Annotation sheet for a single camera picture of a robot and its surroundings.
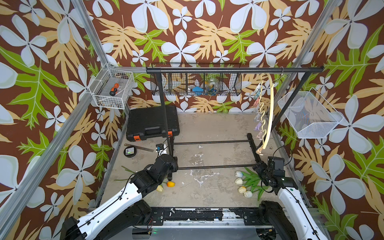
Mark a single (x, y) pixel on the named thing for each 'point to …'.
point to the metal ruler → (140, 148)
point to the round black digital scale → (130, 151)
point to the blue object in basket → (197, 90)
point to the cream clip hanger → (267, 98)
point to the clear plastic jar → (213, 86)
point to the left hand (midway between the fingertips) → (175, 157)
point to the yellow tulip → (159, 188)
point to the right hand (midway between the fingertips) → (255, 167)
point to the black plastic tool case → (149, 122)
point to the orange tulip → (170, 184)
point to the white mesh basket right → (310, 115)
